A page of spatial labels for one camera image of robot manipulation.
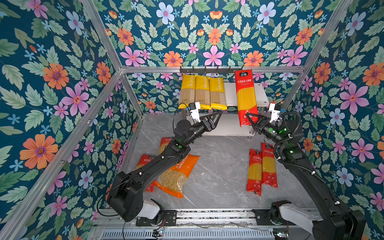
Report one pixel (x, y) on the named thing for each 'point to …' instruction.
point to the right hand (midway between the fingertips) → (247, 114)
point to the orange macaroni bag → (173, 180)
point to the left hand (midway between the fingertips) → (221, 111)
